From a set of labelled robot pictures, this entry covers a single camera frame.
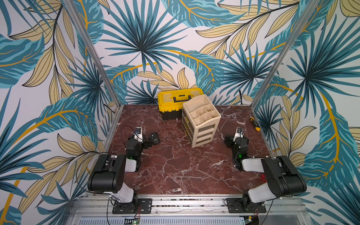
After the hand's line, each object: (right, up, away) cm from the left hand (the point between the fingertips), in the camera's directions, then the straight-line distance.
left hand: (143, 135), depth 92 cm
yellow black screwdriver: (+82, +6, +14) cm, 83 cm away
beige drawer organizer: (+36, +10, -12) cm, 39 cm away
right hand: (+62, 0, 0) cm, 62 cm away
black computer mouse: (+7, -4, +5) cm, 10 cm away
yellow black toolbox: (+18, +22, +6) cm, 29 cm away
